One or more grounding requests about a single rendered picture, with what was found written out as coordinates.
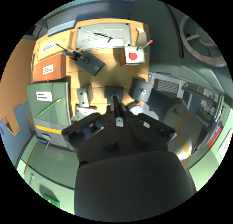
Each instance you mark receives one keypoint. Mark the orange board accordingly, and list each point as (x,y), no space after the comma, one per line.
(12,85)

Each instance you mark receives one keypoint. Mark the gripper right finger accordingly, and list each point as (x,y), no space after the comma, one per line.
(154,125)

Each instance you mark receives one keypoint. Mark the grey lever with red tip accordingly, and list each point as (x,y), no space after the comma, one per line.
(145,45)

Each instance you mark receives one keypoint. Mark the green wall sign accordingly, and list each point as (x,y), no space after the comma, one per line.
(51,201)

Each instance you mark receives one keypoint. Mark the white and blue round tin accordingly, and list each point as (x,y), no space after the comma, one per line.
(136,110)

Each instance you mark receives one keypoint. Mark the orange box with red button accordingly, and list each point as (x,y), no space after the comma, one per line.
(132,56)

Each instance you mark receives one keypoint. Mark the grey block housing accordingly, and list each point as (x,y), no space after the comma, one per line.
(137,87)

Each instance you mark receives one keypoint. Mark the beige cardboard box white label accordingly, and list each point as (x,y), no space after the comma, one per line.
(54,49)

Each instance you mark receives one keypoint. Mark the large grey handwheel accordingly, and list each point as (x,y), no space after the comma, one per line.
(202,49)

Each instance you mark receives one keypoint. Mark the white wall poster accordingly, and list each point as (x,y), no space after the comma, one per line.
(225,145)

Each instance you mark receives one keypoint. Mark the orange box with white label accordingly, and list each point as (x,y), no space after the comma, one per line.
(49,69)

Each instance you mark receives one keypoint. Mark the white wall socket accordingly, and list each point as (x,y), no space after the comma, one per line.
(32,178)

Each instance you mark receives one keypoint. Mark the dark blue-grey clamp block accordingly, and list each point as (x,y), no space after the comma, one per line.
(93,61)

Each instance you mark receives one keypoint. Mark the blue-grey key holder block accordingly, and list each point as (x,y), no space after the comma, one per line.
(109,91)

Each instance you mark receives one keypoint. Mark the black key with grey end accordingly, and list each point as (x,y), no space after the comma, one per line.
(118,109)

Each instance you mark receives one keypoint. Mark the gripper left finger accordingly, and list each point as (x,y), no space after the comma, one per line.
(87,121)

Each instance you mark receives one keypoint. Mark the grey-green binder with white label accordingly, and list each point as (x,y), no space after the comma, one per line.
(49,100)

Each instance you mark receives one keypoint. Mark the grey slotted metal table plate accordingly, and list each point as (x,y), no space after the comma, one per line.
(102,41)

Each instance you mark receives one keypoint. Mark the grey metal shelf cart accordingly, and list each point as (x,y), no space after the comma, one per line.
(205,104)

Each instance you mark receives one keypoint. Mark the grey cabinet with yellow stripe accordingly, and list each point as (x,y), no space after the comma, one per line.
(49,131)

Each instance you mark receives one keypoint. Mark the black hex key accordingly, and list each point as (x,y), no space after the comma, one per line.
(106,36)

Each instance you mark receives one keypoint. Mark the blue-grey tray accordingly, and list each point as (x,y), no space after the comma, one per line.
(61,27)

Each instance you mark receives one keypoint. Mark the dark grey clamp lever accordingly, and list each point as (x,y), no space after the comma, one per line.
(72,54)

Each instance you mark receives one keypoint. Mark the beige block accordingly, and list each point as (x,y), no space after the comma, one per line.
(142,36)

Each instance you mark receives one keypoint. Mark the grey perforated metal block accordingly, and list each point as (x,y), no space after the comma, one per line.
(84,95)
(82,112)

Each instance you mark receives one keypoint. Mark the grey machine with vent grille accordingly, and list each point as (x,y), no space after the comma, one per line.
(167,85)

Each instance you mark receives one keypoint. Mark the green pencil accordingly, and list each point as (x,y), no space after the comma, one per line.
(49,108)

